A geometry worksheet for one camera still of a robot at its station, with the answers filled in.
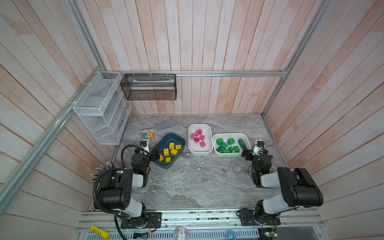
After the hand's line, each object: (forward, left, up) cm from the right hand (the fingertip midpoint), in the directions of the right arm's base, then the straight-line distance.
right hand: (252, 144), depth 91 cm
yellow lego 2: (-3, +55, -6) cm, 55 cm away
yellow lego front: (+2, +52, -6) cm, 52 cm away
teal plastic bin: (+4, +57, -6) cm, 58 cm away
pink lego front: (+15, +32, -7) cm, 36 cm away
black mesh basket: (+37, +68, +16) cm, 80 cm away
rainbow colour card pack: (+12, +70, -8) cm, 72 cm away
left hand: (-3, +63, 0) cm, 63 cm away
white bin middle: (+2, +36, -9) cm, 37 cm away
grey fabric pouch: (+22, +59, -6) cm, 63 cm away
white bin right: (0, +14, -8) cm, 16 cm away
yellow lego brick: (+1, +47, -7) cm, 47 cm away
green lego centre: (+8, +18, -8) cm, 21 cm away
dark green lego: (+6, +4, -7) cm, 10 cm away
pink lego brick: (+8, +35, -8) cm, 37 cm away
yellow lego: (-3, +49, -6) cm, 50 cm away
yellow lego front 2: (-8, +53, -8) cm, 54 cm away
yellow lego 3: (-8, +57, -6) cm, 58 cm away
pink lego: (+4, +31, -8) cm, 32 cm away
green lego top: (+7, +11, -7) cm, 14 cm away
